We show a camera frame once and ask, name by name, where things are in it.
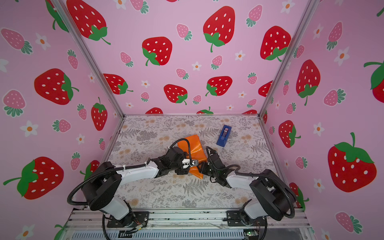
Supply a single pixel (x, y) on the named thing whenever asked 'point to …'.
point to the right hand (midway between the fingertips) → (196, 168)
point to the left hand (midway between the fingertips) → (189, 159)
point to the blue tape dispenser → (224, 135)
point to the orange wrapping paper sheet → (197, 154)
